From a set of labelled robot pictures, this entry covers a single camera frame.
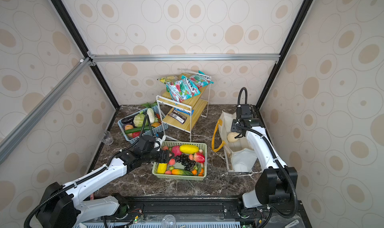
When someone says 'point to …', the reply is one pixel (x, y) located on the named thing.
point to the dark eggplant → (127, 120)
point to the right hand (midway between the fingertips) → (240, 125)
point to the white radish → (151, 115)
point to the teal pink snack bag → (201, 79)
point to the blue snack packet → (183, 111)
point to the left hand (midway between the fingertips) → (173, 152)
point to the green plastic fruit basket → (196, 151)
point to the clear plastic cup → (106, 138)
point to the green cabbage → (138, 119)
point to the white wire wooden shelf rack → (179, 106)
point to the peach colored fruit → (128, 126)
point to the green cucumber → (139, 129)
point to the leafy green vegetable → (149, 105)
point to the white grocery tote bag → (240, 156)
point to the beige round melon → (230, 137)
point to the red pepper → (136, 134)
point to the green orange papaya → (178, 172)
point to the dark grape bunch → (185, 160)
